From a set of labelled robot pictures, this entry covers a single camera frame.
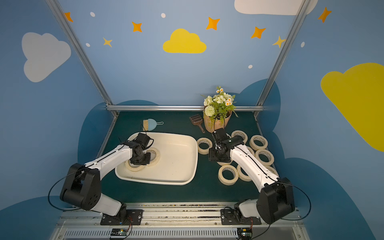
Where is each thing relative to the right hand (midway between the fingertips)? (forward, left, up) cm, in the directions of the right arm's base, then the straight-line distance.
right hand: (216, 156), depth 84 cm
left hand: (-1, +43, -6) cm, 43 cm away
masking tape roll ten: (0, -4, -10) cm, 11 cm away
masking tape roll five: (-7, -15, -10) cm, 20 cm away
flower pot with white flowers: (+23, 0, +14) cm, 27 cm away
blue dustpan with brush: (+31, +49, -12) cm, 59 cm away
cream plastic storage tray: (0, +23, -14) cm, 27 cm away
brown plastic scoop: (+36, +13, -10) cm, 40 cm away
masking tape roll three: (+17, +7, -10) cm, 21 cm away
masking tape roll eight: (-8, +47, -5) cm, 48 cm away
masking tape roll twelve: (-2, -8, -9) cm, 13 cm away
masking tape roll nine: (+6, +40, -8) cm, 41 cm away
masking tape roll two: (+25, -20, -10) cm, 34 cm away
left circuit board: (-38, +47, -13) cm, 62 cm away
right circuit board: (-34, -15, -15) cm, 40 cm away
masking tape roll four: (+22, -32, -11) cm, 41 cm away
